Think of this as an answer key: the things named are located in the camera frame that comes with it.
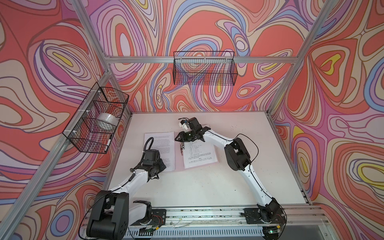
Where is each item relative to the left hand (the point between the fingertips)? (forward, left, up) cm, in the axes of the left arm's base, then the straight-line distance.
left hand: (164, 163), depth 91 cm
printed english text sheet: (+16, +2, -1) cm, 16 cm away
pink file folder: (+5, -9, 0) cm, 10 cm away
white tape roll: (+8, +25, +31) cm, 40 cm away
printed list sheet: (+6, -21, +2) cm, 22 cm away
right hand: (+16, -8, +1) cm, 18 cm away
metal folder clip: (+11, -10, +1) cm, 15 cm away
